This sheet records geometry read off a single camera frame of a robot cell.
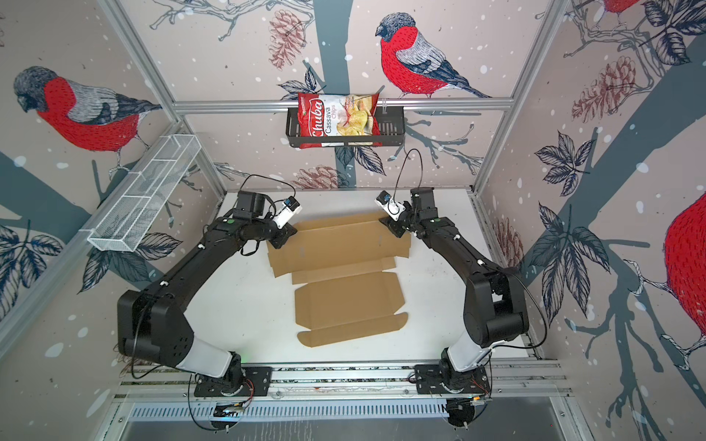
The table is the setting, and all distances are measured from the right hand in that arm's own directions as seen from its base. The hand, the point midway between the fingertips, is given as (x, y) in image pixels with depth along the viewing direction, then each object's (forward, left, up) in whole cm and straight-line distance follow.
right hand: (385, 211), depth 90 cm
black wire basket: (+27, -2, +17) cm, 32 cm away
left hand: (-7, +28, +2) cm, 29 cm away
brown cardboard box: (-14, +14, -15) cm, 25 cm away
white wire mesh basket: (-8, +71, +13) cm, 72 cm away
